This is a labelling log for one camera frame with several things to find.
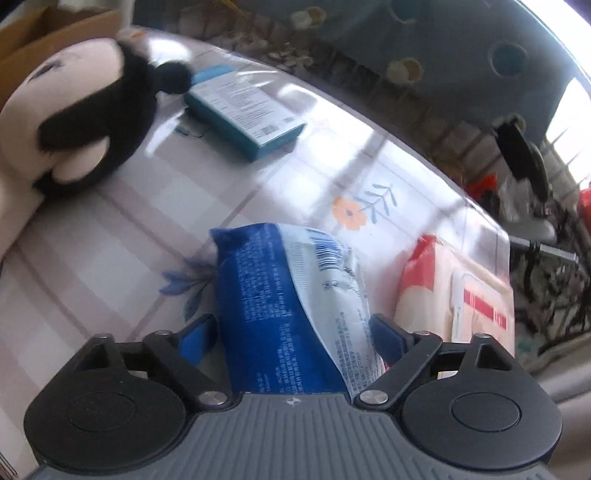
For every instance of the red beige wipes pack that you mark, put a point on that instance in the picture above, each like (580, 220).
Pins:
(446, 293)

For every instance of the brown cardboard box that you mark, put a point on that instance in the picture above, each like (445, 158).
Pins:
(29, 41)

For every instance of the blue polka dot blanket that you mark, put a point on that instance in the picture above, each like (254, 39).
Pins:
(478, 61)

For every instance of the blue white tissue pack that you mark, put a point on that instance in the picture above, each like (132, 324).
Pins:
(293, 312)

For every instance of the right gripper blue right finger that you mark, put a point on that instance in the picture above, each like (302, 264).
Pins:
(390, 340)

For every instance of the red plastic bag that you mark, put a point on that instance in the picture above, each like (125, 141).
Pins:
(584, 207)

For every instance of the teal white flat box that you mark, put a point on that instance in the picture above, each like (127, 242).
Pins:
(251, 120)

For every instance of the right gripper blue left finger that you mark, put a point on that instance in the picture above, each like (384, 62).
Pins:
(197, 339)

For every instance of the big-head doll red shirt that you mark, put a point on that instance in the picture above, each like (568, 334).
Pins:
(73, 121)

